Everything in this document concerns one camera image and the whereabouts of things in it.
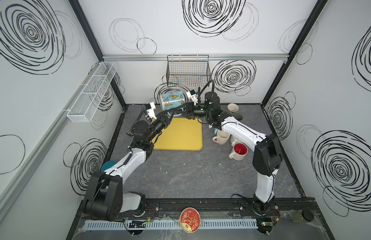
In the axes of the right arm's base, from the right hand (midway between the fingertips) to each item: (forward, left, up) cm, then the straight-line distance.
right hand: (173, 111), depth 73 cm
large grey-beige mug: (+20, -42, -26) cm, 53 cm away
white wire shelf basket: (-1, +44, +2) cm, 44 cm away
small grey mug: (+26, -39, -24) cm, 53 cm away
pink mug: (0, -28, -23) cm, 36 cm away
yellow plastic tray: (+7, -2, -31) cm, 32 cm away
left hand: (-1, -2, +1) cm, 2 cm away
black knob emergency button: (-40, -59, -23) cm, 75 cm away
